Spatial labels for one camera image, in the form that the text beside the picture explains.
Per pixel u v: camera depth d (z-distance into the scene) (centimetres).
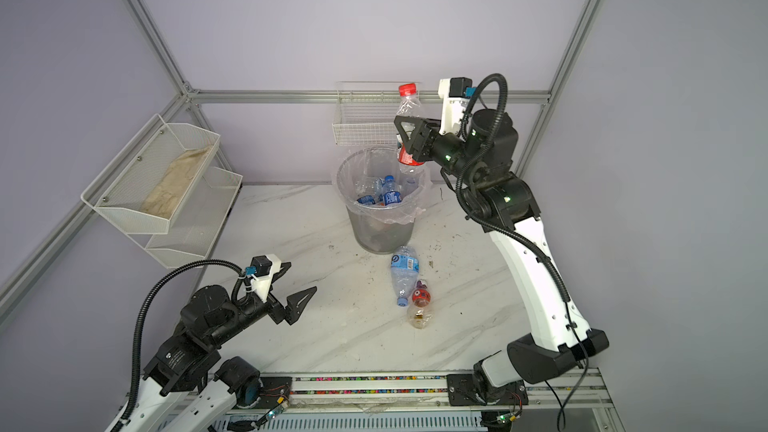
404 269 93
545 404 73
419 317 85
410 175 92
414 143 50
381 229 90
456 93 46
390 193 88
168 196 76
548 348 38
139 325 45
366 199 93
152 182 78
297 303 61
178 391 47
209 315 48
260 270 54
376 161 94
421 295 86
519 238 39
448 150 49
